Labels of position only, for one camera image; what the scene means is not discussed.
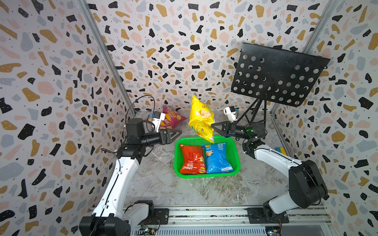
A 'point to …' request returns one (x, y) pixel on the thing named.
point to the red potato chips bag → (193, 160)
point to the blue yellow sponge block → (281, 149)
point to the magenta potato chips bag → (172, 119)
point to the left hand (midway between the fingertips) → (178, 133)
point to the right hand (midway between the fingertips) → (213, 130)
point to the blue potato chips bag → (217, 160)
